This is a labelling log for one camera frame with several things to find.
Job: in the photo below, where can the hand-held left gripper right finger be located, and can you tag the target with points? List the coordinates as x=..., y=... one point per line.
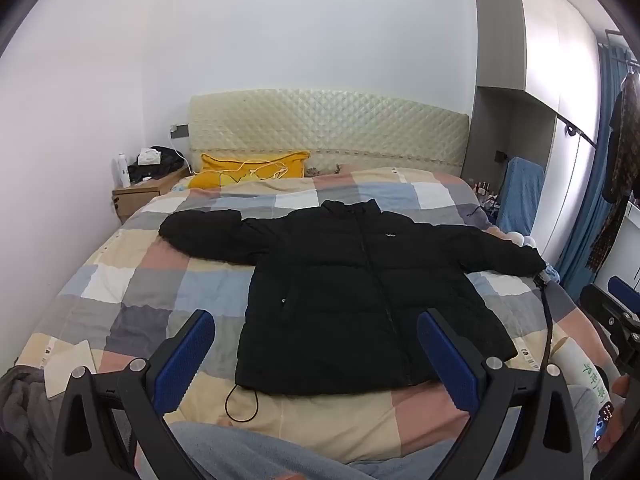
x=445, y=362

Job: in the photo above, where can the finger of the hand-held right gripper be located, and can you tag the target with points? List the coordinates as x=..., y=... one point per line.
x=625, y=289
x=597, y=305

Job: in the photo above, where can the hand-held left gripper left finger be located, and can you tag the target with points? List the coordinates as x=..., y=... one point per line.
x=185, y=360

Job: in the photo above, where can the black puffer jacket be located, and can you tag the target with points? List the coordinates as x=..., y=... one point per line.
x=340, y=285

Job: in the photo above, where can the dark hanging clothes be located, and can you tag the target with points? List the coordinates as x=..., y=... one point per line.
x=622, y=150

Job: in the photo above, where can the person's right hand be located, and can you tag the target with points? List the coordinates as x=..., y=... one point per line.
x=622, y=390

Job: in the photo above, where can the white pack with green print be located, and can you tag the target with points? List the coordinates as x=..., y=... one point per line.
x=580, y=365

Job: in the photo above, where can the checkered quilt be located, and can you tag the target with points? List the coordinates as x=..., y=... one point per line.
x=150, y=270

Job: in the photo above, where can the blue curtain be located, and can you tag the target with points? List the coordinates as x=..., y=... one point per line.
x=595, y=185

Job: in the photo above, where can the beige folded cloth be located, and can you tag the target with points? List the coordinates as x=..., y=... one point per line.
x=70, y=360

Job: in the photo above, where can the blue towel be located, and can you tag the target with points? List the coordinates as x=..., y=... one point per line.
x=520, y=195

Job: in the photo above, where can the cluster of small bottles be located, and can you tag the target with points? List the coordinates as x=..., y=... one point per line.
x=485, y=192

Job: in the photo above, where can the wooden nightstand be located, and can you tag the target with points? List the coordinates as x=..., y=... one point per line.
x=140, y=200

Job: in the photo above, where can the grey cloth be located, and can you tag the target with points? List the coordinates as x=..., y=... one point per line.
x=25, y=410

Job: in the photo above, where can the yellow pillow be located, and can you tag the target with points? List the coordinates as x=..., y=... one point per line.
x=220, y=170

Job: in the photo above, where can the black bag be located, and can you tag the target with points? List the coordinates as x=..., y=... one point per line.
x=167, y=162

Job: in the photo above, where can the white bottle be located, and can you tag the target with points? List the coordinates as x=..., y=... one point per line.
x=122, y=170

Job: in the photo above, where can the white tissue box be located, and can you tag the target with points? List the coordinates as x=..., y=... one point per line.
x=149, y=156

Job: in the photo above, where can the grey and white wardrobe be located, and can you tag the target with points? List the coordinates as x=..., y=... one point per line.
x=540, y=50

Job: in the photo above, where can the cream quilted headboard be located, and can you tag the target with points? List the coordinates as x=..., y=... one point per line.
x=325, y=120

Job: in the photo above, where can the grey wall socket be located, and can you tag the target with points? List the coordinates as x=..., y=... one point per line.
x=179, y=131

